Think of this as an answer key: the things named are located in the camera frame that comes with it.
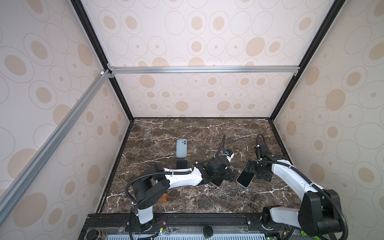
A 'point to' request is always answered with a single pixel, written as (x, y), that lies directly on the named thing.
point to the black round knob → (207, 231)
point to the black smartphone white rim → (245, 178)
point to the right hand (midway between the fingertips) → (254, 171)
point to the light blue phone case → (181, 148)
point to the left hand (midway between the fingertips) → (236, 168)
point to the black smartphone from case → (181, 164)
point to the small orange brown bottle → (163, 197)
